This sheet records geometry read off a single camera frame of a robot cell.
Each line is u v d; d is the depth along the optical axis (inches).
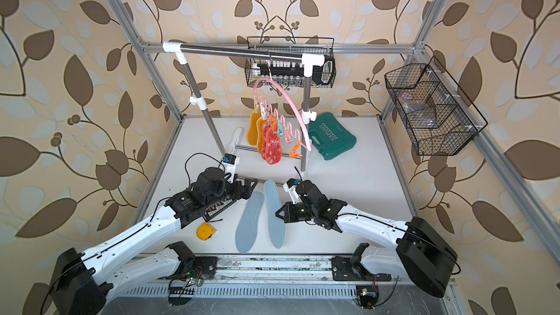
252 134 36.0
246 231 32.5
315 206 24.8
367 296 28.4
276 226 31.7
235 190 27.3
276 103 43.4
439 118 28.8
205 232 31.7
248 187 27.7
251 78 33.3
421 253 16.3
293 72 33.1
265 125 30.2
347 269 28.9
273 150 32.4
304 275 29.0
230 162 26.8
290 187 29.7
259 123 31.1
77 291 14.8
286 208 27.6
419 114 27.7
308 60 20.6
